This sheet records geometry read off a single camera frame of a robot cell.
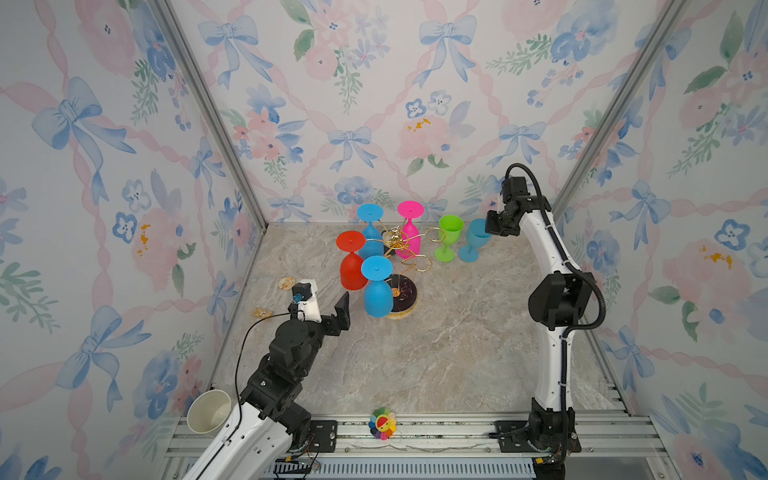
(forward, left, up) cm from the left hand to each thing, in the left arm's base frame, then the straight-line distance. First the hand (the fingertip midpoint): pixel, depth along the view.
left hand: (331, 291), depth 71 cm
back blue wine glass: (+19, -9, -4) cm, 21 cm away
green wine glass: (+30, -34, -10) cm, 46 cm away
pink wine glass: (+13, -19, +2) cm, 23 cm away
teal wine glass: (+28, -42, -11) cm, 52 cm away
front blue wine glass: (+2, -11, -3) cm, 12 cm away
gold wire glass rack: (+14, -19, -23) cm, 33 cm away
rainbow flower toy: (-23, -13, -24) cm, 36 cm away
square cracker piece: (+8, +27, -25) cm, 37 cm away
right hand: (+32, -48, -9) cm, 58 cm away
